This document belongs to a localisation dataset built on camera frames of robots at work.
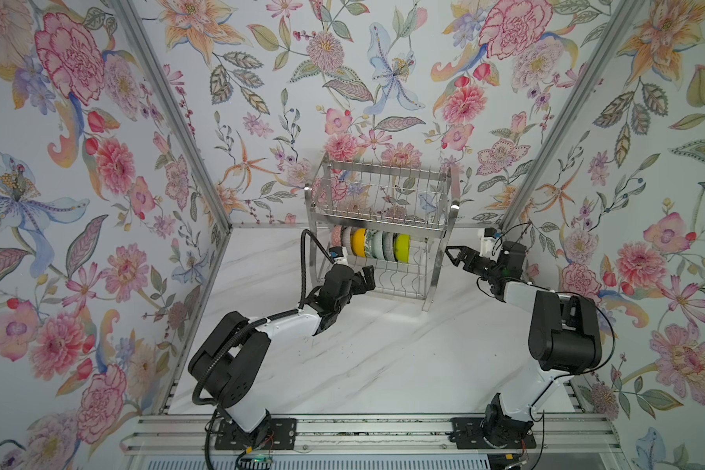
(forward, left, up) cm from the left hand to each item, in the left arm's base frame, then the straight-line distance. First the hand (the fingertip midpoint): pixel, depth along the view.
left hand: (368, 268), depth 88 cm
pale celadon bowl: (+14, -4, -5) cm, 15 cm away
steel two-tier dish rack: (+36, -21, -5) cm, 42 cm away
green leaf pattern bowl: (+15, -1, -6) cm, 16 cm away
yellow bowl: (+15, +2, -5) cm, 16 cm away
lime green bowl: (+12, -12, -4) cm, 17 cm away
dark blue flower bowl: (+13, -8, -5) cm, 16 cm away
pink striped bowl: (+15, +6, -4) cm, 17 cm away
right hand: (+9, -28, -1) cm, 29 cm away
